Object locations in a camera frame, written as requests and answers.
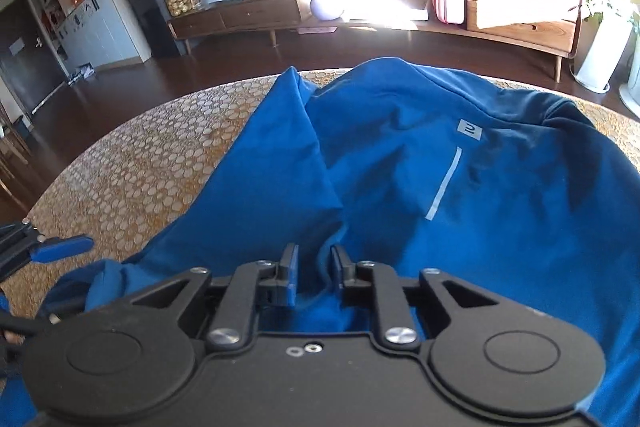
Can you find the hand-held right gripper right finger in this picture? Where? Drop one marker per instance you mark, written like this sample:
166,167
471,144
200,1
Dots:
341,267

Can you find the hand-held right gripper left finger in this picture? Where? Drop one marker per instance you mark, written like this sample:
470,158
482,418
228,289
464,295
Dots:
291,277

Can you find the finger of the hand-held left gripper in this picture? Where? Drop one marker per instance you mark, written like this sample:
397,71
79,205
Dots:
20,321
65,247

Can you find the blue long-sleeve shirt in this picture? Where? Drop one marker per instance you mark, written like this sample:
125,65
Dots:
450,207

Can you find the wooden chair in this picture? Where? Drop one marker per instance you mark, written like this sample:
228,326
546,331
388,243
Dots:
12,147

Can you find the gold lace tablecloth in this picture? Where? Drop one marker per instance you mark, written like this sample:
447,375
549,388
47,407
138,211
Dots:
150,157

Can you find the white slippers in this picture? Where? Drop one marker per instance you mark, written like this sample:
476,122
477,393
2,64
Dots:
82,74

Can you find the white sideboard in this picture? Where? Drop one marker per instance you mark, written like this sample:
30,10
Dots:
95,37

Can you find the black cabinet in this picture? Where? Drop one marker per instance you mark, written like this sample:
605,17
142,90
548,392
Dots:
150,22

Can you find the wooden tv cabinet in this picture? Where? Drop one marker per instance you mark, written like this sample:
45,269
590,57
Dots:
260,14

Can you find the pink case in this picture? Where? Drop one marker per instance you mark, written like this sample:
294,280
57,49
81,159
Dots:
448,4

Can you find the tall potted plant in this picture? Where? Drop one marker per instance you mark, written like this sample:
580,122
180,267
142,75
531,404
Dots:
600,57

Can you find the white tower air conditioner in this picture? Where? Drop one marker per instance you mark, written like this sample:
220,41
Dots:
632,82

